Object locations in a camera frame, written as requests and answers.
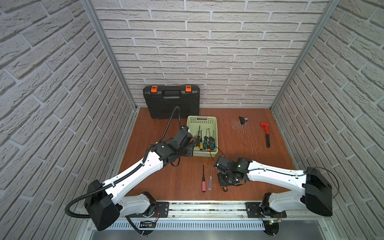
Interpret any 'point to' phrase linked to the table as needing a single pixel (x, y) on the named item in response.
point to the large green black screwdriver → (212, 142)
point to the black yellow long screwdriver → (198, 139)
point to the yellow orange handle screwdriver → (201, 143)
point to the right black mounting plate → (257, 210)
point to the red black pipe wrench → (266, 126)
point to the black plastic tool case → (162, 100)
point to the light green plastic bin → (211, 125)
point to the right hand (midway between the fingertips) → (223, 182)
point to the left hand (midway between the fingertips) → (193, 145)
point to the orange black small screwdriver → (225, 188)
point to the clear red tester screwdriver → (210, 181)
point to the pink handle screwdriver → (203, 183)
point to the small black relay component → (242, 119)
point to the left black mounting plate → (162, 210)
